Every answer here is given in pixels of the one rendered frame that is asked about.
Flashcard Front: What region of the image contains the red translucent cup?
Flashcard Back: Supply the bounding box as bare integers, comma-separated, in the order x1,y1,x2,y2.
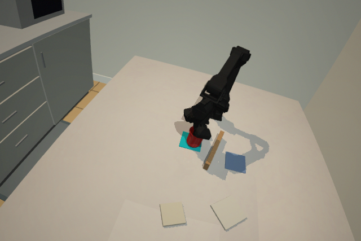
187,126,203,148

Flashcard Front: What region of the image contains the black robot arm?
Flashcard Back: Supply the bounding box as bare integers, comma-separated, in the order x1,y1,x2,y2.
184,46,251,123

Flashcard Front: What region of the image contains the beige square tile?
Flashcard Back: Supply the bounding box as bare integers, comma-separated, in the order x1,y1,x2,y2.
160,201,186,227

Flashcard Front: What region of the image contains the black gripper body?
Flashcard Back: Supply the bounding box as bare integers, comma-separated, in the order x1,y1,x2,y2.
195,113,214,140

